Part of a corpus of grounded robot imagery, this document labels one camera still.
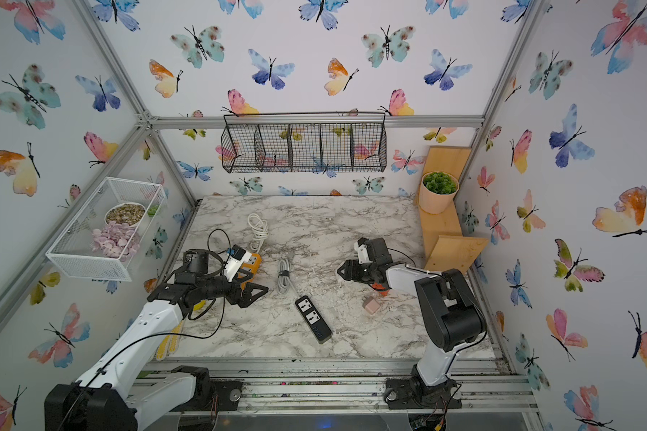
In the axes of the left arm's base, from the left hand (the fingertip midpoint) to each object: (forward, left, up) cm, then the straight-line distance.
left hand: (260, 280), depth 80 cm
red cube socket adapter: (-6, -33, +6) cm, 34 cm away
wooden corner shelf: (+9, -57, +2) cm, 57 cm away
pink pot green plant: (+33, -60, +3) cm, 69 cm away
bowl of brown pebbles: (+10, +31, +19) cm, 38 cm away
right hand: (+9, -27, -11) cm, 30 cm away
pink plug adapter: (-3, -34, -13) cm, 36 cm away
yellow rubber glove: (-21, +7, +17) cm, 28 cm away
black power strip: (-8, -16, -13) cm, 22 cm away
